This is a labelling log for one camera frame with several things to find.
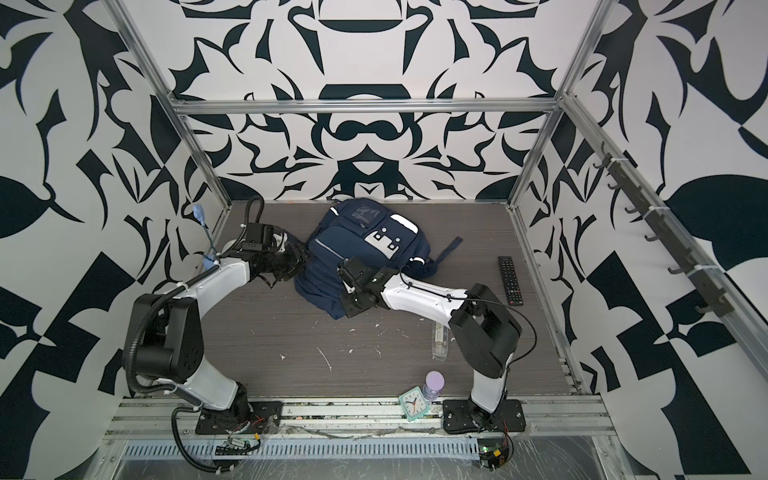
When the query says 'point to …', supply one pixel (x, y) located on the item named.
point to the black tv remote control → (510, 281)
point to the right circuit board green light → (493, 452)
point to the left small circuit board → (233, 446)
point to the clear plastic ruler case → (440, 341)
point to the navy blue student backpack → (367, 230)
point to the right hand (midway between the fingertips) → (348, 302)
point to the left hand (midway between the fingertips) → (311, 255)
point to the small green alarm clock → (414, 404)
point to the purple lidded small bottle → (434, 383)
